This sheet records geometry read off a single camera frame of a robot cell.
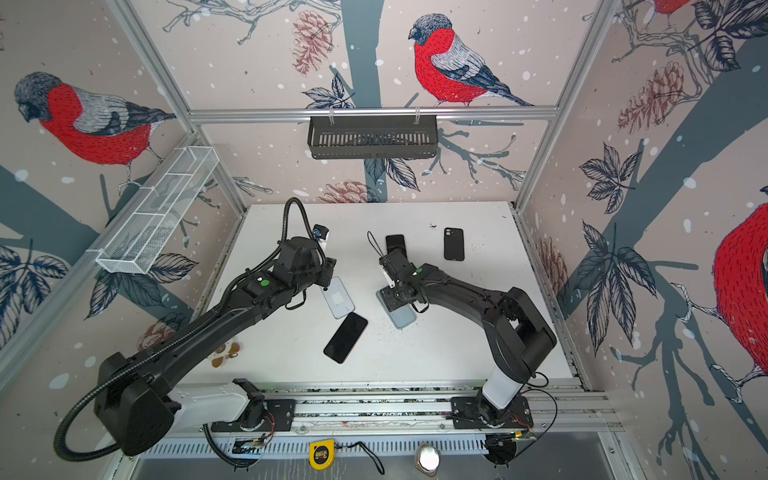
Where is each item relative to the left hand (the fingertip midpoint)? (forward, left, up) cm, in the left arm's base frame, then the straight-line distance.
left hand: (328, 258), depth 79 cm
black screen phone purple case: (-14, -3, -20) cm, 25 cm away
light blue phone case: (-8, -21, -21) cm, 30 cm away
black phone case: (+21, -41, -22) cm, 51 cm away
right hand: (-4, -17, -16) cm, 24 cm away
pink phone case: (+21, -19, -19) cm, 34 cm away
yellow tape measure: (-41, -1, -19) cm, 46 cm away
